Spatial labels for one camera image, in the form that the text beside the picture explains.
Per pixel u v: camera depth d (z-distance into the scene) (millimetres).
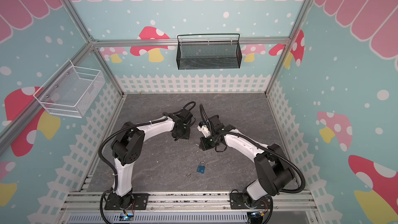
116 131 490
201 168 844
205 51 936
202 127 793
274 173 435
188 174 824
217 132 661
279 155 423
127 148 525
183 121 788
